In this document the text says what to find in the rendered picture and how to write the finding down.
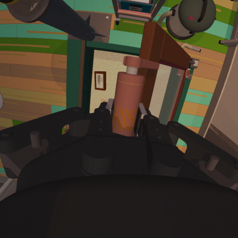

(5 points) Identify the brown framed card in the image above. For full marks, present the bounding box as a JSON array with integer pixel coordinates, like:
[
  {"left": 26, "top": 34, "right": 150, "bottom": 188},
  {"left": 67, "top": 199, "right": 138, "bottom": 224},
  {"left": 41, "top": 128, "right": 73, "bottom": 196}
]
[{"left": 94, "top": 71, "right": 107, "bottom": 91}]

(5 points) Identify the cart with blue drawer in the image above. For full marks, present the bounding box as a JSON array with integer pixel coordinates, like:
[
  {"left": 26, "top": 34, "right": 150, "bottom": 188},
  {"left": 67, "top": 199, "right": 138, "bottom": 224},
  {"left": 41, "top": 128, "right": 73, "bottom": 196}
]
[{"left": 111, "top": 0, "right": 166, "bottom": 26}]

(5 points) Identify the beige grey cabinet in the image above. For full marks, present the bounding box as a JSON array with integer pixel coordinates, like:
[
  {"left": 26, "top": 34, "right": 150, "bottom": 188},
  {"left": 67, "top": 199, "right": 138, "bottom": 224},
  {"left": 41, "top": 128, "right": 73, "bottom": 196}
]
[{"left": 197, "top": 34, "right": 238, "bottom": 151}]

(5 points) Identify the brown wooden drawer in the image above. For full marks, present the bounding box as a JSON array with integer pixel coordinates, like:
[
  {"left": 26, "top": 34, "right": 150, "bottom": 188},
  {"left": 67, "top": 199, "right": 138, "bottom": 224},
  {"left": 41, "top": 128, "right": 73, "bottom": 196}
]
[{"left": 138, "top": 21, "right": 192, "bottom": 110}]

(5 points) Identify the green table case body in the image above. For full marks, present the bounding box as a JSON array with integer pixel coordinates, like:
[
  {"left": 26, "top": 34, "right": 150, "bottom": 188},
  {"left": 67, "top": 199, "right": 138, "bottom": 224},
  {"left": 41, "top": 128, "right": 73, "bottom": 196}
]
[{"left": 66, "top": 39, "right": 195, "bottom": 127}]

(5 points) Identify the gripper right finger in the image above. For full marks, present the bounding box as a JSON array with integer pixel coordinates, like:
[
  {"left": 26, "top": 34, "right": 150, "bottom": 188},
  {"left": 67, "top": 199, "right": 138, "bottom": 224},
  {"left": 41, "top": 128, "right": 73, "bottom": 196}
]
[{"left": 134, "top": 103, "right": 238, "bottom": 192}]

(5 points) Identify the grey-green round vacuum cleaner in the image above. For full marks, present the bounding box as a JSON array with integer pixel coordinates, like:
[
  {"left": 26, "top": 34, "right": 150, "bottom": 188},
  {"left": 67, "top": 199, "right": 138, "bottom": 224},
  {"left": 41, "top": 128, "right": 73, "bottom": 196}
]
[{"left": 158, "top": 0, "right": 218, "bottom": 41}]

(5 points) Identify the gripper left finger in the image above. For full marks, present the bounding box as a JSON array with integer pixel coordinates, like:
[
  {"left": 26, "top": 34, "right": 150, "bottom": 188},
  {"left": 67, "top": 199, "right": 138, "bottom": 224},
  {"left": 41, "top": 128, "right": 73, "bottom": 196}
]
[{"left": 0, "top": 98, "right": 115, "bottom": 179}]

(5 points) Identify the beige hose nozzle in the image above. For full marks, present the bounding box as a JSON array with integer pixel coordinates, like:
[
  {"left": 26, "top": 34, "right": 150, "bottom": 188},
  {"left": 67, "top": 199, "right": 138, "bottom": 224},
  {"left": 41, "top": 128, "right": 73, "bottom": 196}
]
[{"left": 180, "top": 42, "right": 202, "bottom": 53}]

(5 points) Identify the pink cylindrical mount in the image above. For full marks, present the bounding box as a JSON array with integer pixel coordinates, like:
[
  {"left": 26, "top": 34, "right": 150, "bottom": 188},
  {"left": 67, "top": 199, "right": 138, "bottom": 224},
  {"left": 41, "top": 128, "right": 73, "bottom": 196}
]
[{"left": 111, "top": 55, "right": 160, "bottom": 137}]

